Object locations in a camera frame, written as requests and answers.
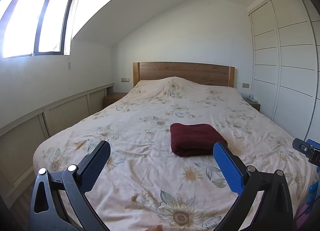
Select dark red knit sweater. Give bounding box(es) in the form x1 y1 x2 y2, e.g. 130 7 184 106
170 123 228 157

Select blue gloved object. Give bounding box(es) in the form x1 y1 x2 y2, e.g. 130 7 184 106
306 139 319 211

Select beige radiator cover cabinet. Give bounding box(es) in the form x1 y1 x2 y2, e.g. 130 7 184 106
1 83 113 207

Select right wooden nightstand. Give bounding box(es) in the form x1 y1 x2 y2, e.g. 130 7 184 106
244 98 260 111

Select wooden nightstand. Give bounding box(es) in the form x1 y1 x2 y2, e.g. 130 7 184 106
244 98 260 111
103 93 127 108

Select items on right nightstand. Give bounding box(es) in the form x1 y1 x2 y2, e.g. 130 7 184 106
247 95 257 103

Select left wooden nightstand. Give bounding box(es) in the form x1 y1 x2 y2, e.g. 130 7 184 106
103 93 127 108

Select wooden headboard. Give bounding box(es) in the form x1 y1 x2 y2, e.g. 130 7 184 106
133 62 235 87

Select white sliding wardrobe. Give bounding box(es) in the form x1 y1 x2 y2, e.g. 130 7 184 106
249 0 319 140

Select left wall switch plate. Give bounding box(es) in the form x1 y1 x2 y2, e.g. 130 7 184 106
121 77 130 82

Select window with dark frame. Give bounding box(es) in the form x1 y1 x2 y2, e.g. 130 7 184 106
1 0 74 60

